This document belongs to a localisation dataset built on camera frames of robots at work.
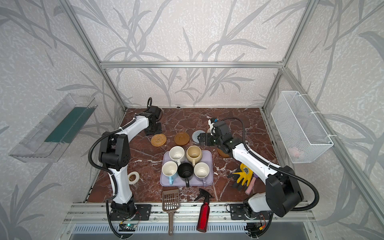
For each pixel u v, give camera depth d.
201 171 0.86
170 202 0.77
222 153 0.93
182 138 1.02
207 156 0.93
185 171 0.83
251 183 0.81
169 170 0.84
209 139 0.75
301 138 0.61
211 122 0.77
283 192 0.42
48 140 0.63
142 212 0.73
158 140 1.02
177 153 0.92
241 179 0.81
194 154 0.93
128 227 0.71
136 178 0.84
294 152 0.72
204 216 0.69
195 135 1.04
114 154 0.54
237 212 0.73
